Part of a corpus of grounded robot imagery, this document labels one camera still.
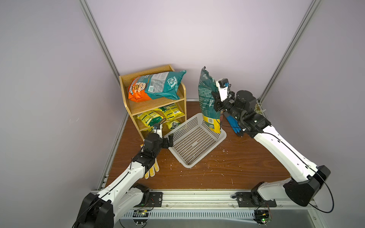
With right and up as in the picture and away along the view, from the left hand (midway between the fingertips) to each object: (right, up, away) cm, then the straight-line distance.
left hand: (167, 133), depth 83 cm
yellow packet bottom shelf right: (+1, +4, +16) cm, 17 cm away
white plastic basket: (+16, -6, +14) cm, 22 cm away
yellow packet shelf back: (0, +16, +7) cm, 17 cm away
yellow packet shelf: (-11, +9, +2) cm, 14 cm away
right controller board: (+49, -39, -15) cm, 64 cm away
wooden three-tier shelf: (-17, +15, -9) cm, 24 cm away
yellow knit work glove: (-10, -23, 0) cm, 25 cm away
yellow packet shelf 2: (+3, +12, +4) cm, 13 cm away
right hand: (+25, +25, -18) cm, 40 cm away
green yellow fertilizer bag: (+24, +11, -14) cm, 30 cm away
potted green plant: (+71, +16, +32) cm, 79 cm away
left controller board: (-13, -42, -11) cm, 45 cm away
